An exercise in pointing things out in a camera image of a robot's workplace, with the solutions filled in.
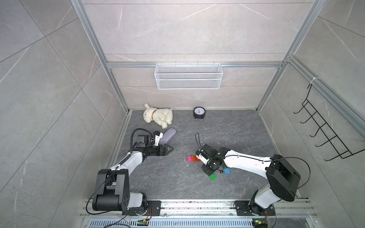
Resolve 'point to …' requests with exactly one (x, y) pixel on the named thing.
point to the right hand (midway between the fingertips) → (207, 168)
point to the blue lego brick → (227, 170)
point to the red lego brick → (197, 159)
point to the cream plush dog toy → (162, 117)
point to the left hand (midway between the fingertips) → (168, 147)
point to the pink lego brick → (189, 159)
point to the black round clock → (199, 112)
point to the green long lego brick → (213, 176)
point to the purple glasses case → (167, 136)
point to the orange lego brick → (194, 158)
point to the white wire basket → (188, 76)
